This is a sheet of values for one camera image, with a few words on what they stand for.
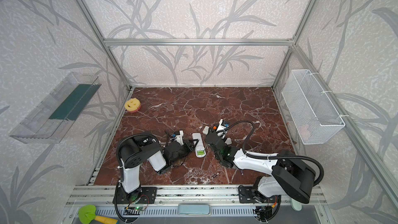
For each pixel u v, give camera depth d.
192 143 0.88
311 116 0.63
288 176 0.42
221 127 0.74
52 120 0.63
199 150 0.86
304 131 0.73
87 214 0.68
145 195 0.73
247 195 0.73
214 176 0.80
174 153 0.71
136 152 0.50
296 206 0.69
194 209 0.66
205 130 0.96
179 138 0.85
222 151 0.63
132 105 1.06
